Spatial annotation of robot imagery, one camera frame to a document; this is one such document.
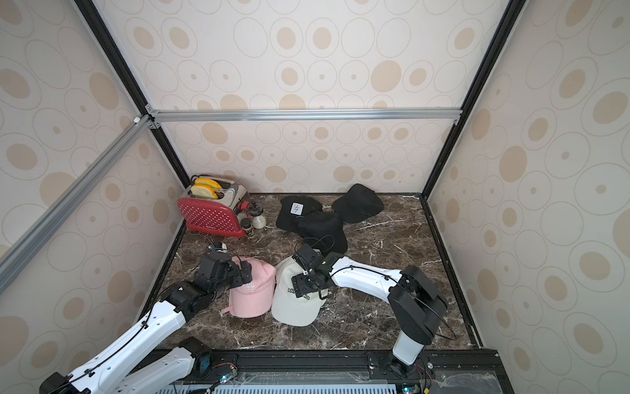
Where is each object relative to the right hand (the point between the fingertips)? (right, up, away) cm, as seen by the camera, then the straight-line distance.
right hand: (301, 292), depth 84 cm
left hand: (-18, +9, -4) cm, 21 cm away
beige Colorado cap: (-5, -6, +2) cm, 8 cm away
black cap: (+8, +20, +16) cm, 27 cm away
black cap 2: (+23, +32, +26) cm, 47 cm away
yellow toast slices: (-38, +37, +10) cm, 54 cm away
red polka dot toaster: (-32, +27, +10) cm, 43 cm away
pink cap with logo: (-15, -1, -4) cm, 15 cm away
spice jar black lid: (-24, +23, +14) cm, 36 cm away
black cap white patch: (-5, +31, +25) cm, 40 cm away
